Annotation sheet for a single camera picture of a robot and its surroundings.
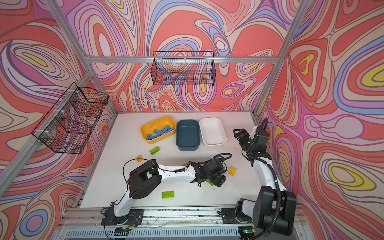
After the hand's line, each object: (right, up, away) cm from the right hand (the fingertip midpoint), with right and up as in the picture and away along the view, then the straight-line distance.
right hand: (236, 136), depth 86 cm
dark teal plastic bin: (-29, 0, +19) cm, 35 cm away
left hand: (-8, -23, -1) cm, 25 cm away
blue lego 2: (-55, -2, +16) cm, 58 cm away
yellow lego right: (-2, -20, 0) cm, 21 cm away
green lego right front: (-16, -24, -8) cm, 30 cm away
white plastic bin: (-12, +2, +20) cm, 23 cm away
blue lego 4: (-52, -2, +15) cm, 55 cm away
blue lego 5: (-42, +3, +19) cm, 46 cm away
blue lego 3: (-51, +1, +21) cm, 55 cm away
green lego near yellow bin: (-50, -10, +10) cm, 52 cm away
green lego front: (-39, -32, -5) cm, 50 cm away
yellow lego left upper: (-60, -14, +8) cm, 62 cm away
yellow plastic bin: (-58, +4, +22) cm, 62 cm away
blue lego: (-46, +3, +22) cm, 51 cm away
